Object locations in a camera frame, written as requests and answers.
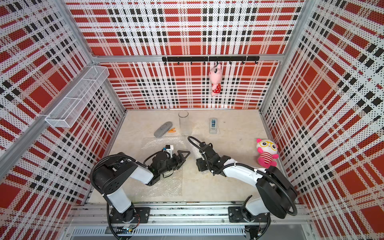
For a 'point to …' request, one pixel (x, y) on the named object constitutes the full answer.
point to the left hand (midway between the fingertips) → (190, 155)
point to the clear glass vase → (185, 126)
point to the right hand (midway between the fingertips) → (203, 161)
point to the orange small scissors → (172, 130)
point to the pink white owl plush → (268, 151)
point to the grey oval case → (163, 129)
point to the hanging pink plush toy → (215, 76)
